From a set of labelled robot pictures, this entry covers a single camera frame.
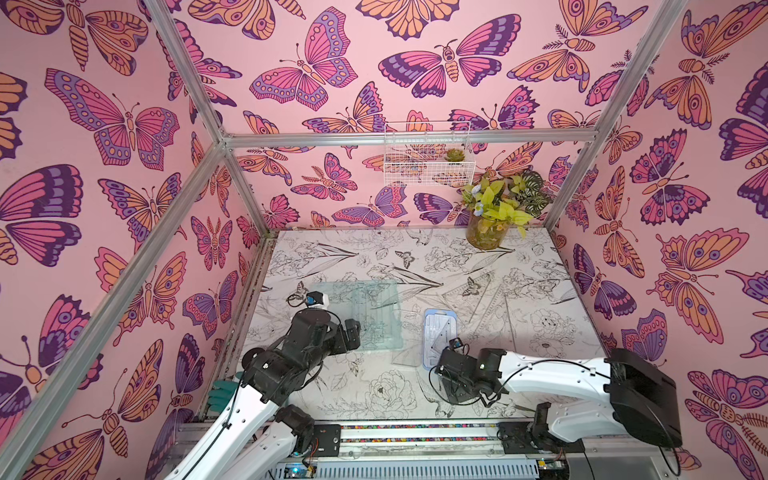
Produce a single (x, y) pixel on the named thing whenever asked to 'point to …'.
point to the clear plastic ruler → (489, 310)
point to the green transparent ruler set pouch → (375, 305)
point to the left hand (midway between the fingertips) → (348, 324)
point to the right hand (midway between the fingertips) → (461, 386)
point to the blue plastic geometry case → (439, 329)
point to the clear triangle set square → (469, 295)
